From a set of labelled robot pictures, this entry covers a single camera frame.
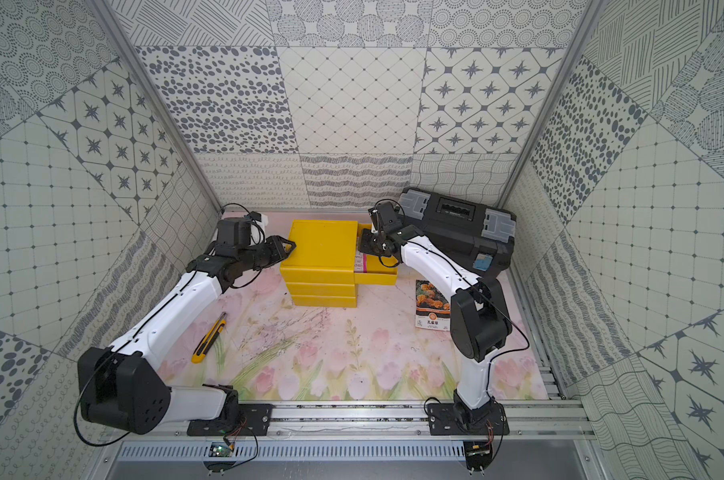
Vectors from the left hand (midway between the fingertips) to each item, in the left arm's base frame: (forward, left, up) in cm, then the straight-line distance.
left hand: (290, 242), depth 82 cm
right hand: (+5, -20, -7) cm, 22 cm away
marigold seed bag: (-8, -42, -23) cm, 49 cm away
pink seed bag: (-2, -23, -7) cm, 24 cm away
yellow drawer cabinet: (-7, -9, -2) cm, 12 cm away
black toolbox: (+8, -56, -6) cm, 57 cm away
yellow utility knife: (-19, +25, -21) cm, 38 cm away
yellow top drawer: (-5, -25, -7) cm, 26 cm away
